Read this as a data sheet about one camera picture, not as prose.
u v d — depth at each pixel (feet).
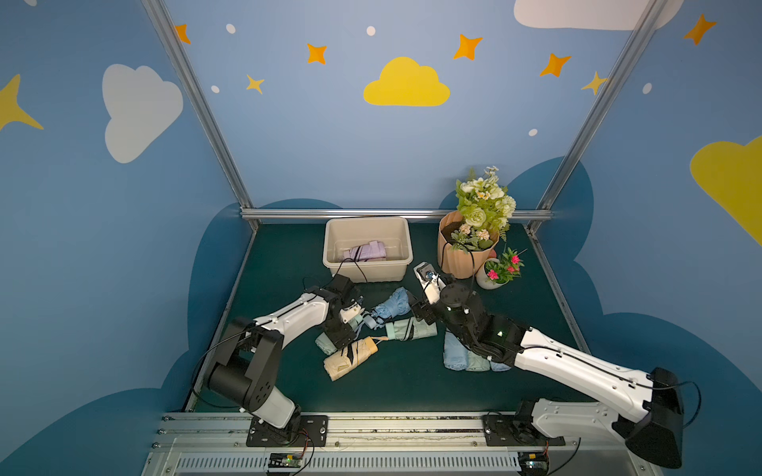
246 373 1.45
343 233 3.53
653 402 1.33
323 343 2.83
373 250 3.55
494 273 3.01
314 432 2.42
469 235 3.09
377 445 2.42
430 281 1.92
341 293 2.41
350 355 2.75
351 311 2.76
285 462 2.35
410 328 2.96
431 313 2.13
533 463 2.39
